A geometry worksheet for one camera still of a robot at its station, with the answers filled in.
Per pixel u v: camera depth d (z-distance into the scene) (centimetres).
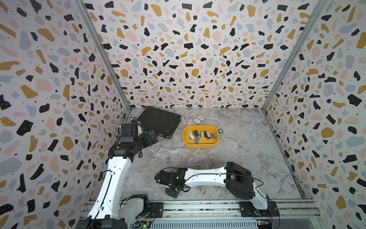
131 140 55
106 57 88
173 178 63
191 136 101
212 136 103
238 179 52
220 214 73
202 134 103
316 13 73
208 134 102
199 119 113
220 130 108
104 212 38
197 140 102
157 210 73
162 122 114
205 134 102
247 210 73
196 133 100
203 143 100
